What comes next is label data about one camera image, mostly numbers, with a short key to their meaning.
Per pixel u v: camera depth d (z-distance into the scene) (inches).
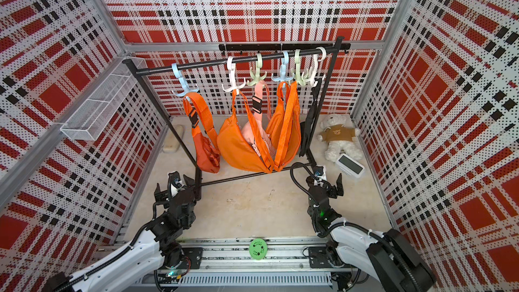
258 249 28.6
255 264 28.9
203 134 31.2
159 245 22.3
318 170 28.2
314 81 27.3
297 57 23.8
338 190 29.5
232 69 23.5
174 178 26.3
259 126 30.7
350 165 37.6
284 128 30.6
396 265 16.0
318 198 25.3
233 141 31.5
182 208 23.5
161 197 27.0
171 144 41.3
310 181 31.3
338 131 40.8
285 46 34.8
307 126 31.6
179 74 22.3
